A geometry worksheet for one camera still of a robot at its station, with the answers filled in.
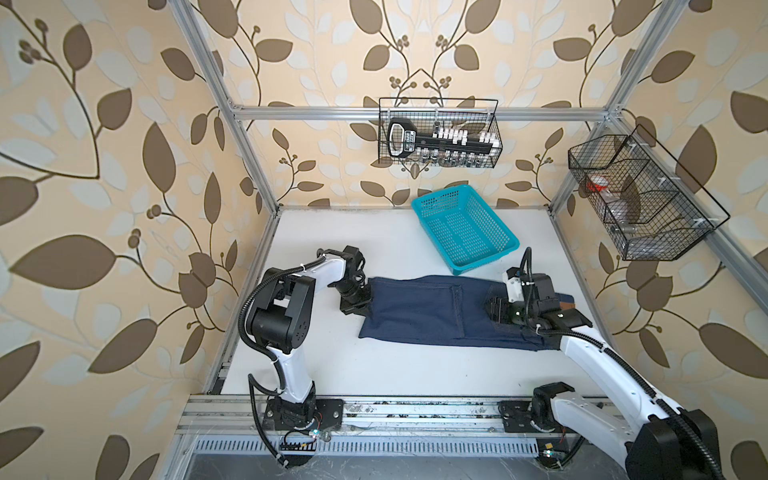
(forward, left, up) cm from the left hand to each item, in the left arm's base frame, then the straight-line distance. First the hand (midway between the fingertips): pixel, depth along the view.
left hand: (374, 310), depth 90 cm
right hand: (-2, -35, +6) cm, 35 cm away
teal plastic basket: (+36, -33, -3) cm, 49 cm away
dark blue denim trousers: (+2, -20, -2) cm, 21 cm away
